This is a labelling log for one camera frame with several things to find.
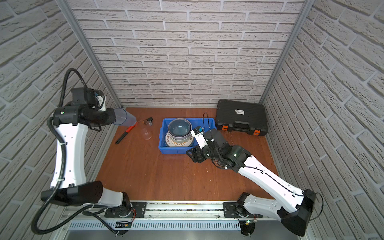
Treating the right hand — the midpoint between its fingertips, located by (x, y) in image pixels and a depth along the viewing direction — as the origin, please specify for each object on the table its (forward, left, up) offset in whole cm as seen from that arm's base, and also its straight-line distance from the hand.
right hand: (192, 149), depth 69 cm
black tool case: (+35, -38, -19) cm, 54 cm away
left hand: (+16, +36, +10) cm, 41 cm away
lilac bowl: (+15, +7, -13) cm, 21 cm away
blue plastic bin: (+30, -13, -20) cm, 38 cm away
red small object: (+33, +44, -24) cm, 60 cm away
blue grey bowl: (+24, +7, -15) cm, 29 cm away
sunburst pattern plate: (+17, +11, -21) cm, 29 cm away
